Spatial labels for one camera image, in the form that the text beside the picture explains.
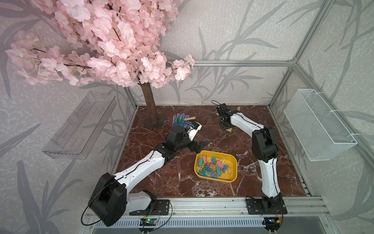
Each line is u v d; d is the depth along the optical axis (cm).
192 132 68
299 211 77
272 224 71
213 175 83
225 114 76
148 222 71
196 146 69
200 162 87
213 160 89
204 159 89
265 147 57
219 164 86
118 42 45
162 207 74
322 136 60
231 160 88
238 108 119
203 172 84
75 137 66
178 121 111
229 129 104
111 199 40
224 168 86
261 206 72
